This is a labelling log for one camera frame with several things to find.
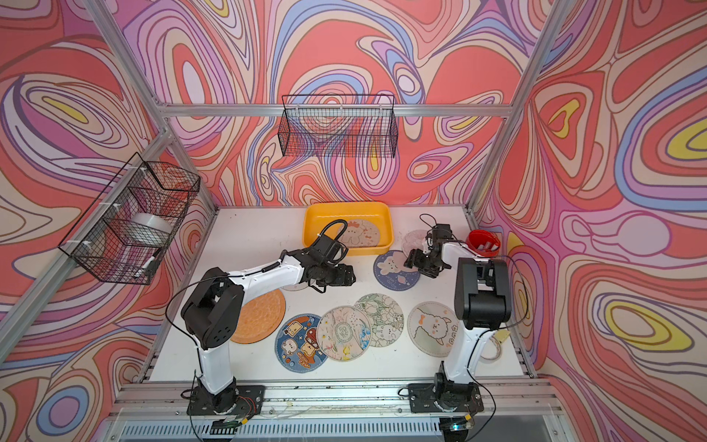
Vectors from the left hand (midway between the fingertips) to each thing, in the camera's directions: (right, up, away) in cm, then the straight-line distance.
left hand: (352, 281), depth 91 cm
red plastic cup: (+46, +13, +4) cm, 48 cm away
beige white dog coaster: (+26, -14, -4) cm, 30 cm away
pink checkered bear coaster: (+3, +16, +20) cm, 26 cm away
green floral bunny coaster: (+11, -11, -2) cm, 16 cm away
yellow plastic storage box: (+12, +24, +24) cm, 36 cm away
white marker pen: (-54, +9, -17) cm, 58 cm away
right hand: (+22, +2, +8) cm, 24 cm away
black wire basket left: (-58, +17, -21) cm, 64 cm away
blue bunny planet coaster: (+14, +1, +9) cm, 17 cm away
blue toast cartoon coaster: (-17, -18, -7) cm, 26 cm away
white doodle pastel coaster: (-3, -15, -6) cm, 17 cm away
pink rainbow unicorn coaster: (+24, +13, +17) cm, 33 cm away
